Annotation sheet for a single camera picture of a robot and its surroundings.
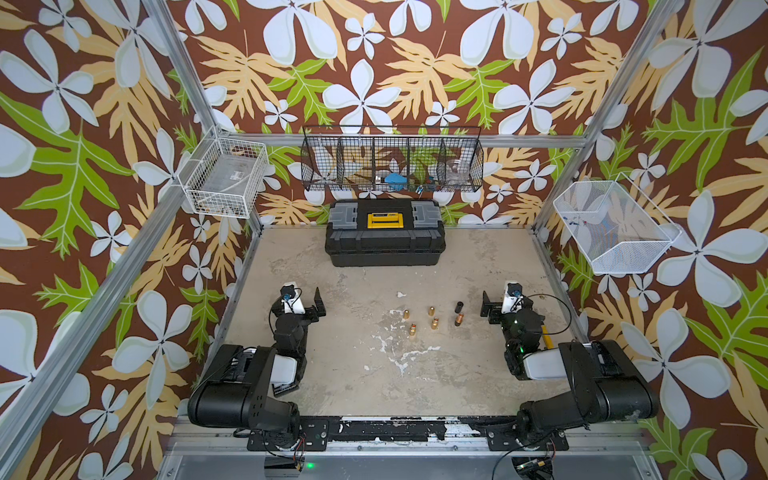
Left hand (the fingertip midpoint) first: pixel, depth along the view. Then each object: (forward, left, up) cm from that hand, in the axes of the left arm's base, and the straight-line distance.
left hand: (302, 288), depth 88 cm
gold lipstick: (-9, -33, -9) cm, 36 cm away
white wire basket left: (+24, +22, +22) cm, 40 cm away
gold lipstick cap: (-3, -32, -10) cm, 34 cm away
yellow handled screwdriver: (-10, -75, -11) cm, 77 cm away
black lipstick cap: (-1, -49, -9) cm, 50 cm away
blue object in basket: (+31, -29, +16) cm, 45 cm away
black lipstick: (-6, -48, -8) cm, 49 cm away
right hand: (+1, -60, -2) cm, 61 cm away
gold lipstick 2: (-7, -40, -9) cm, 42 cm away
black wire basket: (+39, -26, +19) cm, 51 cm away
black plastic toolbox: (+18, -25, +5) cm, 32 cm away
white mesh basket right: (+10, -90, +16) cm, 92 cm away
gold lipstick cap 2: (-2, -40, -10) cm, 41 cm away
